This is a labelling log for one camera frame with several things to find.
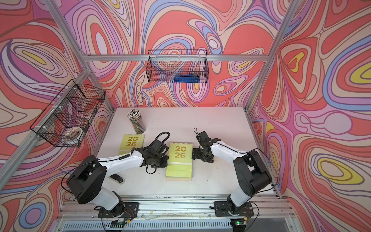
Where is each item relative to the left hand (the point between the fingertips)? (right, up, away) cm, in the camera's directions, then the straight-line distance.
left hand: (170, 165), depth 87 cm
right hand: (+18, +1, +2) cm, 18 cm away
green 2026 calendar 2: (+6, +4, -3) cm, 7 cm away
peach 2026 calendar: (+5, -7, -3) cm, 9 cm away
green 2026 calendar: (-29, +13, +12) cm, 34 cm away
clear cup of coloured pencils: (-23, +30, +4) cm, 38 cm away
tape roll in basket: (-46, +21, -17) cm, 53 cm away
